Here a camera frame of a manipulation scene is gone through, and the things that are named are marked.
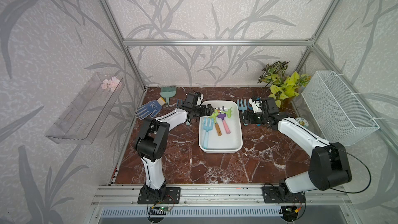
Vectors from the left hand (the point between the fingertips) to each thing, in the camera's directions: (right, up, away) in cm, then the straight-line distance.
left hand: (208, 110), depth 96 cm
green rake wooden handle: (+13, -2, +9) cm, 16 cm away
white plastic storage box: (+8, -14, -1) cm, 16 cm away
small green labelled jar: (+56, -7, -4) cm, 57 cm away
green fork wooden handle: (+5, -10, +2) cm, 12 cm away
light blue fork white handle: (-14, -9, +5) cm, 17 cm away
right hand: (+21, -3, -7) cm, 22 cm away
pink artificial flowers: (-49, +14, -19) cm, 55 cm away
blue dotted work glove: (-40, +1, +12) cm, 42 cm away
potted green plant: (+44, +15, -5) cm, 47 cm away
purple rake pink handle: (+10, -5, +7) cm, 12 cm away
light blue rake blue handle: (-1, -11, +1) cm, 12 cm away
